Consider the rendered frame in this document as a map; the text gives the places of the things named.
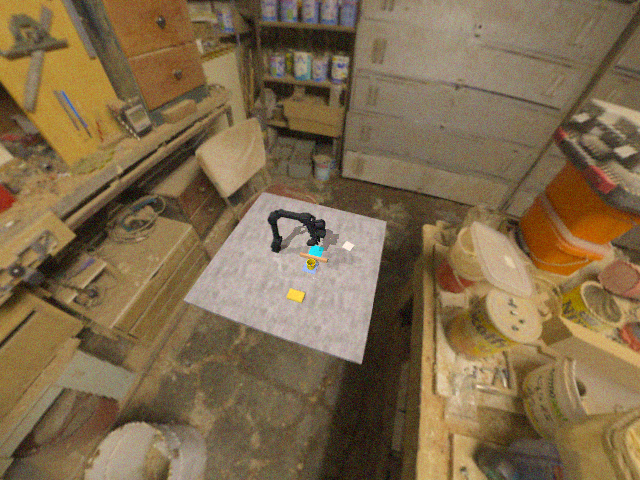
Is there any yellow rectangular block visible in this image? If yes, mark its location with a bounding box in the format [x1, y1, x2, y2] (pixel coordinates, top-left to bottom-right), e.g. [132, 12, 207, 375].
[286, 289, 305, 303]

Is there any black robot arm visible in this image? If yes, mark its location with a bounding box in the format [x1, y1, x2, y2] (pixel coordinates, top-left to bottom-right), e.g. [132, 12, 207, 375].
[267, 209, 326, 253]

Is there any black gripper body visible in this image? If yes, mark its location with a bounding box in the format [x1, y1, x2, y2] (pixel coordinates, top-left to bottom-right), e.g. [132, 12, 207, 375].
[306, 228, 317, 246]

